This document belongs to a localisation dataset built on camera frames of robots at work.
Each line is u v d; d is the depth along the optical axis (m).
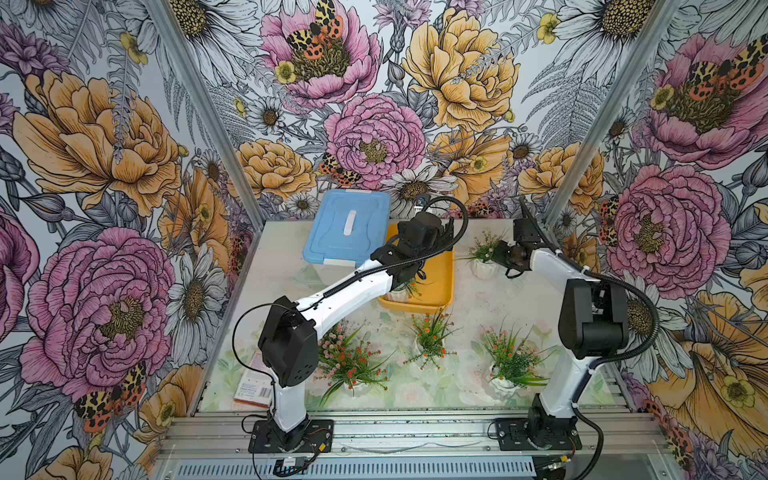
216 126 0.92
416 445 0.74
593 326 0.52
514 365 0.75
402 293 0.92
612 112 0.90
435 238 0.63
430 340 0.76
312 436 0.73
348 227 0.97
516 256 0.77
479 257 1.00
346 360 0.72
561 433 0.67
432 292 0.89
